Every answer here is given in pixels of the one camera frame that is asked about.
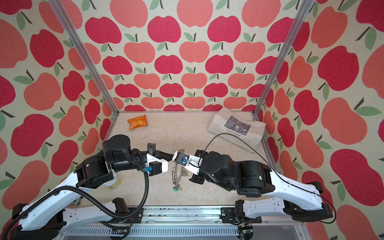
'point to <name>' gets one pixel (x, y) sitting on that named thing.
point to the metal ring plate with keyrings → (175, 177)
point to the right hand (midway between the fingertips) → (189, 155)
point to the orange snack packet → (137, 122)
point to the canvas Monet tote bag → (249, 131)
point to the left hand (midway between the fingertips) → (176, 153)
